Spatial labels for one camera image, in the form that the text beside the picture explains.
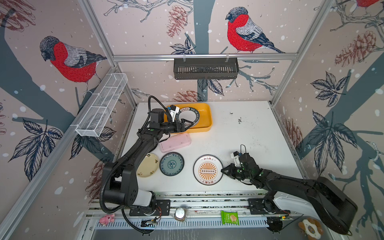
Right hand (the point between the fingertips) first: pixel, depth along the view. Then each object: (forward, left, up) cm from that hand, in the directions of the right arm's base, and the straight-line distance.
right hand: (220, 172), depth 83 cm
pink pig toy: (-25, +55, +2) cm, 61 cm away
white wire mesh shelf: (+12, +63, +31) cm, 71 cm away
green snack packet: (-21, -4, -1) cm, 21 cm away
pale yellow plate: (+3, +44, -1) cm, 44 cm away
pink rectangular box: (+19, +28, +1) cm, 34 cm away
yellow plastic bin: (+37, +9, 0) cm, 39 cm away
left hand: (+17, +18, +22) cm, 33 cm away
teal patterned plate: (+5, +29, -1) cm, 29 cm away
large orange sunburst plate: (+2, +7, -1) cm, 8 cm away
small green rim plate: (+43, +21, +2) cm, 48 cm away
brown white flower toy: (-23, -40, -1) cm, 46 cm away
